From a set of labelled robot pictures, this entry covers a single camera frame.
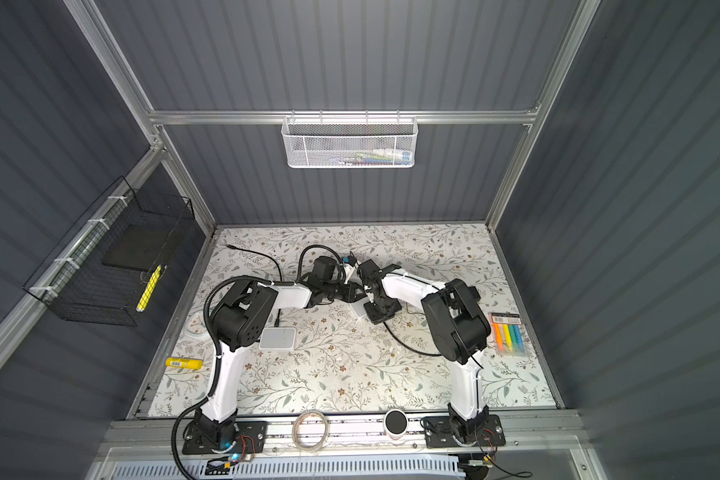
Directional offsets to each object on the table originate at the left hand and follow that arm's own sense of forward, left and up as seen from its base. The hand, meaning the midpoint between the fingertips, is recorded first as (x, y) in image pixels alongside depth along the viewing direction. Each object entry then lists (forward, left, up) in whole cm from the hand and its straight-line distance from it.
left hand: (371, 295), depth 99 cm
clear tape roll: (-38, +22, -1) cm, 43 cm away
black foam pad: (0, +59, +28) cm, 65 cm away
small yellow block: (-19, +54, -1) cm, 57 cm away
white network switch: (-5, +4, +2) cm, 7 cm away
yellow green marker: (-15, +54, +25) cm, 61 cm away
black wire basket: (-6, +67, +26) cm, 72 cm away
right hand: (-8, -4, -2) cm, 9 cm away
